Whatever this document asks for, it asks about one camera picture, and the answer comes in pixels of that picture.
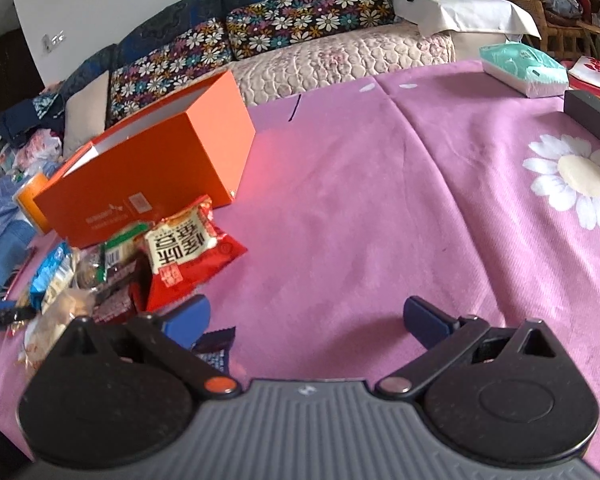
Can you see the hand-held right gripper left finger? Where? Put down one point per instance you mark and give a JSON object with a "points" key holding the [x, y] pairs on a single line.
{"points": [[186, 316]]}

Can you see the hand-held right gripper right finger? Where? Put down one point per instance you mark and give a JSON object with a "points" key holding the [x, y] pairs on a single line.
{"points": [[426, 322]]}

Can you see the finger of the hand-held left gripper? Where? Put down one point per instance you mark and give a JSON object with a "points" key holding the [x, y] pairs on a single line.
{"points": [[17, 313]]}

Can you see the pile of assorted snack packets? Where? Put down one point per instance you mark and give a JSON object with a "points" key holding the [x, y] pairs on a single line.
{"points": [[65, 305]]}

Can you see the red white snack packet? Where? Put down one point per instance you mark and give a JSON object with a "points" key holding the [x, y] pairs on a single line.
{"points": [[185, 250]]}

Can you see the orange cardboard box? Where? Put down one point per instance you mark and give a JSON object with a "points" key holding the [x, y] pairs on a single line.
{"points": [[145, 170]]}

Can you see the blue striped cloth bag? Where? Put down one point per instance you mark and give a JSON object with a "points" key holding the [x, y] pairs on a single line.
{"points": [[0, 230]]}

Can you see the orange cup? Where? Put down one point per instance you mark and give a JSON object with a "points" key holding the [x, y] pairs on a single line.
{"points": [[30, 200]]}

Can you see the purple floral tablecloth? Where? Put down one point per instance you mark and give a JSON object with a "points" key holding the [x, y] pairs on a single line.
{"points": [[355, 210]]}

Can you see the pile of clothes beside sofa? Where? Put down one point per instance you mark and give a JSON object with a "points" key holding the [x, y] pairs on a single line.
{"points": [[30, 130]]}

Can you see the beige pillow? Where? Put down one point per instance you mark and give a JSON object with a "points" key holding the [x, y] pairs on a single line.
{"points": [[85, 115]]}

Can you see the dark wooden door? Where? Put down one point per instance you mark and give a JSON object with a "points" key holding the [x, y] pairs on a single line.
{"points": [[5, 75]]}

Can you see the small floral sofa cushion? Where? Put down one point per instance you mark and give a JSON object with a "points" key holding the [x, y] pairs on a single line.
{"points": [[165, 70]]}

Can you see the black bar speaker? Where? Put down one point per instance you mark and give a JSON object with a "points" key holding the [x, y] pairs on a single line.
{"points": [[595, 115]]}

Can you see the teal tissue pack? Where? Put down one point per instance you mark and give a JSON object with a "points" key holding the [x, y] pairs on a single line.
{"points": [[522, 67]]}

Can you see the beige quilted sofa cover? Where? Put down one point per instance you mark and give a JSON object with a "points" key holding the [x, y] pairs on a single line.
{"points": [[330, 62]]}

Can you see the dark blue sofa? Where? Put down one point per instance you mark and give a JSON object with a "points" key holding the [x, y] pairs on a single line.
{"points": [[180, 15]]}

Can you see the white cloth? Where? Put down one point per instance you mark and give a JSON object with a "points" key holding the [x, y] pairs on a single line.
{"points": [[470, 12]]}

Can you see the wooden chair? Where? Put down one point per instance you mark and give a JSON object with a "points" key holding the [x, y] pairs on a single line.
{"points": [[565, 30]]}

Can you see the large floral sofa cushion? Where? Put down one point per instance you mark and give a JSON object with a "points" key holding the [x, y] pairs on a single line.
{"points": [[310, 15]]}

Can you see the white wall switch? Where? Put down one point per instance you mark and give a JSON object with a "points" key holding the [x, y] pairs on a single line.
{"points": [[54, 42]]}

